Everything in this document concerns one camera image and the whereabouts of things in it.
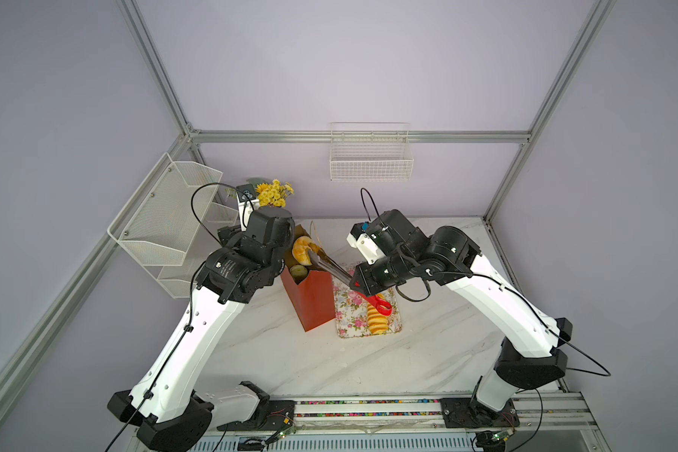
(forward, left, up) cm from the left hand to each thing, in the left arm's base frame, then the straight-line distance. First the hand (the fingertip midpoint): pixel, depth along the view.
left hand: (252, 230), depth 64 cm
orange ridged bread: (+7, -6, -28) cm, 30 cm away
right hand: (-11, -24, -8) cm, 28 cm away
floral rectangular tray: (-1, -23, -39) cm, 46 cm away
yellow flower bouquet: (+27, +2, -12) cm, 29 cm away
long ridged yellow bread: (-6, -32, -37) cm, 49 cm away
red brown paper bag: (-4, -12, -26) cm, 29 cm away
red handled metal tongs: (-2, -15, -9) cm, 18 cm away
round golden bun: (+3, -10, -10) cm, 14 cm away
